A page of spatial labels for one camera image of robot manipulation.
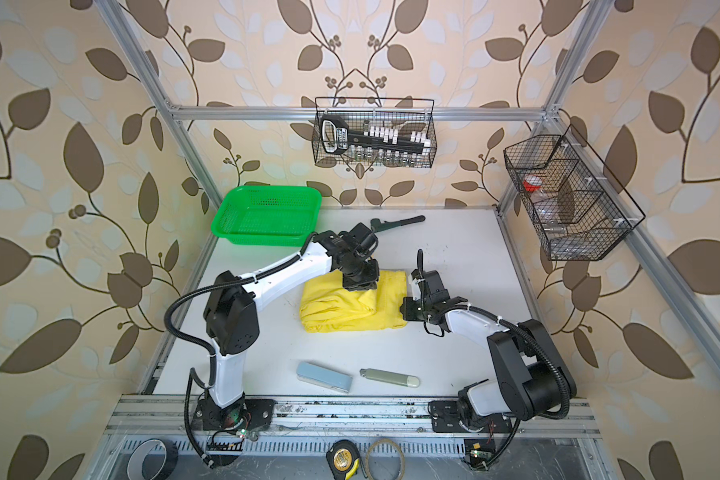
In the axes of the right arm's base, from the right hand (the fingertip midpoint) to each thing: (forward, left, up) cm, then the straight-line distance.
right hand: (404, 311), depth 91 cm
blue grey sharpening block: (-18, +24, +2) cm, 30 cm away
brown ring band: (-34, +11, -2) cm, 36 cm away
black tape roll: (-35, +64, +2) cm, 73 cm away
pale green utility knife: (-18, +8, -2) cm, 20 cm away
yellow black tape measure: (-36, +18, +1) cm, 40 cm away
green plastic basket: (+44, +51, -1) cm, 68 cm away
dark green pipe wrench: (+38, +7, -2) cm, 39 cm away
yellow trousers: (-1, +23, +5) cm, 23 cm away
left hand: (+2, +6, +12) cm, 14 cm away
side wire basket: (+10, -42, +33) cm, 54 cm away
